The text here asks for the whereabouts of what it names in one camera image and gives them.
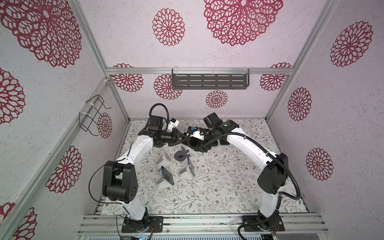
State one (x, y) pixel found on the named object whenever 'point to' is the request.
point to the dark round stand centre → (181, 155)
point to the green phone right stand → (190, 166)
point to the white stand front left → (162, 183)
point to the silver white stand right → (185, 173)
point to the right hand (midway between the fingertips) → (197, 139)
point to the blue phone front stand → (167, 175)
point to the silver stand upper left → (164, 161)
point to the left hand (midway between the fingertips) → (187, 140)
